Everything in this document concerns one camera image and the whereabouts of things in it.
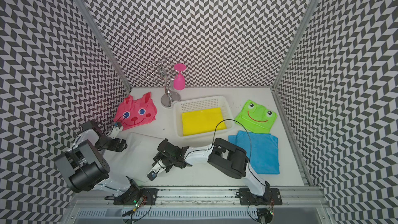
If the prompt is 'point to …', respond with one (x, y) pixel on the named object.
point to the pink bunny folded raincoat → (131, 112)
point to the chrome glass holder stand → (169, 98)
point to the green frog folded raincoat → (256, 118)
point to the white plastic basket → (200, 103)
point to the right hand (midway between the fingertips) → (154, 160)
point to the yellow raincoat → (201, 121)
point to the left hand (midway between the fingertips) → (116, 146)
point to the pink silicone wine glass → (179, 78)
